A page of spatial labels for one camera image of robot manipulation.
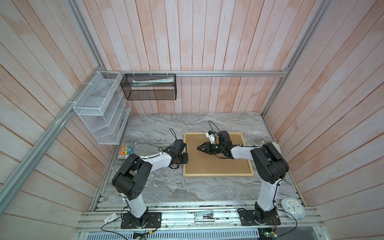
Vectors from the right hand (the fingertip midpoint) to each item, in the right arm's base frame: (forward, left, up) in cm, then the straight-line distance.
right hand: (198, 148), depth 94 cm
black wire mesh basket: (+38, +34, +20) cm, 55 cm away
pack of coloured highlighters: (0, +48, -3) cm, 48 cm away
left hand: (-6, +8, -5) cm, 12 cm away
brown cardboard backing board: (-7, -2, -4) cm, 9 cm away
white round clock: (-32, -50, -4) cm, 59 cm away
